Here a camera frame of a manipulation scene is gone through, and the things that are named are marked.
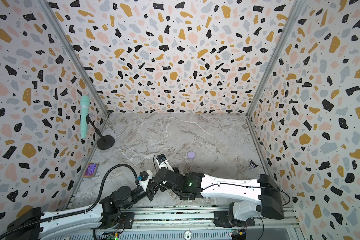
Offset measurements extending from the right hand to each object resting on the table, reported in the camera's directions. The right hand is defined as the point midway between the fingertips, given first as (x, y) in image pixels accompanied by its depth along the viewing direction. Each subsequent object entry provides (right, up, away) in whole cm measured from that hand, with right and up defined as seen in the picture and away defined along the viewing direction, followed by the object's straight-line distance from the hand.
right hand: (158, 173), depth 69 cm
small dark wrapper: (+53, -1, +21) cm, 57 cm away
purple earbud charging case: (+15, +4, +28) cm, 32 cm away
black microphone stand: (-43, +11, +34) cm, 56 cm away
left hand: (+2, -3, +3) cm, 5 cm away
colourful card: (-45, -4, +20) cm, 49 cm away
